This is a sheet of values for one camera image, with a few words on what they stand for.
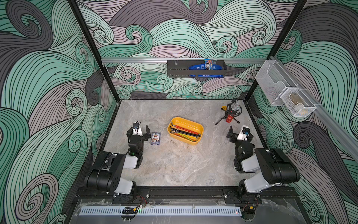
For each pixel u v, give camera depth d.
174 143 0.95
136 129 0.75
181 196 0.74
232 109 0.86
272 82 0.78
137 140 0.69
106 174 0.45
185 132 0.98
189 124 1.03
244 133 0.73
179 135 0.97
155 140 0.93
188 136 0.97
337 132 0.53
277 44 0.86
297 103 0.65
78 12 0.73
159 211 0.70
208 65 0.90
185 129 1.00
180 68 0.95
